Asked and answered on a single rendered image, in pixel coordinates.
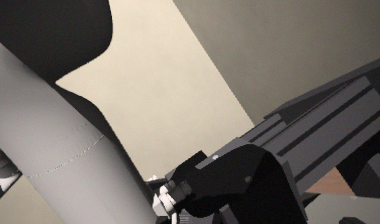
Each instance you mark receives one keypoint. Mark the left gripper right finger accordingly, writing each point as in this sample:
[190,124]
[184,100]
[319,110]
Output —
[350,220]

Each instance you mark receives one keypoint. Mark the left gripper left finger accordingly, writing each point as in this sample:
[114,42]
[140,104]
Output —
[163,220]

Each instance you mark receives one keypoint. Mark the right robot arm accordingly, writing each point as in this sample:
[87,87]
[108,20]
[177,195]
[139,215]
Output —
[9,173]

